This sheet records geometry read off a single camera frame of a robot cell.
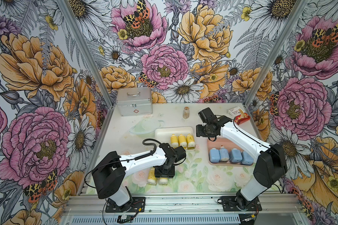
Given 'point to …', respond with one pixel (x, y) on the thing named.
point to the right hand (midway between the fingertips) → (201, 135)
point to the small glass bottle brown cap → (186, 113)
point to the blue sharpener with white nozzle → (224, 155)
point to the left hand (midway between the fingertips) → (162, 180)
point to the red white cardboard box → (240, 116)
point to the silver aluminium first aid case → (134, 101)
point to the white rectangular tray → (164, 134)
